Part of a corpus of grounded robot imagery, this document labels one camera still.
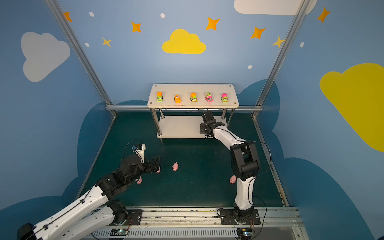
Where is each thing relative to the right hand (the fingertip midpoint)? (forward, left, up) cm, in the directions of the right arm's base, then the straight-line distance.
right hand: (206, 126), depth 98 cm
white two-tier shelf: (+8, +27, -9) cm, 29 cm away
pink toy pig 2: (-31, -16, -10) cm, 36 cm away
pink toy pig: (-25, +18, -10) cm, 33 cm away
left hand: (-28, +26, +6) cm, 39 cm away
